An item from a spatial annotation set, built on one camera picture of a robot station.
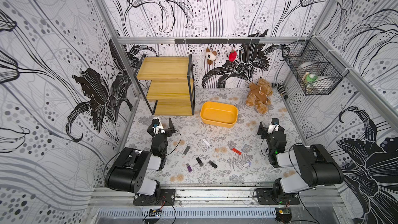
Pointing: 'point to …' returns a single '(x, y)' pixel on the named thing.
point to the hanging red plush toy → (232, 55)
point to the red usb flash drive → (237, 151)
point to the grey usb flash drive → (186, 150)
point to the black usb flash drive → (200, 162)
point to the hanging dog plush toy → (211, 56)
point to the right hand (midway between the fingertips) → (271, 121)
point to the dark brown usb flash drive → (212, 164)
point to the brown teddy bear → (259, 95)
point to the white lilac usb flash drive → (247, 164)
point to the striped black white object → (281, 89)
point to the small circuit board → (153, 213)
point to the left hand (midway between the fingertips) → (164, 121)
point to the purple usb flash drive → (189, 167)
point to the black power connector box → (283, 214)
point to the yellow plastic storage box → (218, 114)
